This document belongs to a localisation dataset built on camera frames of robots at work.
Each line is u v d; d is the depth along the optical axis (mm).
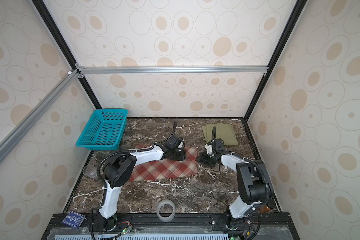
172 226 731
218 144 762
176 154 832
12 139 553
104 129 1129
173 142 776
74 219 730
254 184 465
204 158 836
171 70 912
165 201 778
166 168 899
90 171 897
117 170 529
